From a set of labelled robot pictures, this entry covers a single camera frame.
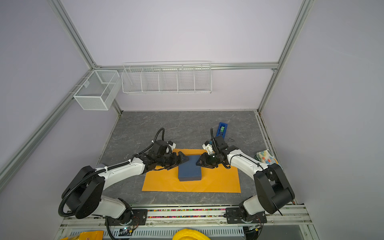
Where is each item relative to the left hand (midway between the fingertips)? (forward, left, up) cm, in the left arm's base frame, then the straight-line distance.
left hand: (184, 163), depth 83 cm
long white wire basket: (+52, +13, +21) cm, 58 cm away
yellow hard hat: (-31, 0, -3) cm, 32 cm away
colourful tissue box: (+3, -49, -3) cm, 49 cm away
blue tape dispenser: (+24, -26, -3) cm, 36 cm away
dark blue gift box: (-3, -2, -2) cm, 5 cm away
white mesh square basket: (+50, +57, +14) cm, 77 cm away
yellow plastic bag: (-29, +42, -6) cm, 51 cm away
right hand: (-1, -8, -2) cm, 9 cm away
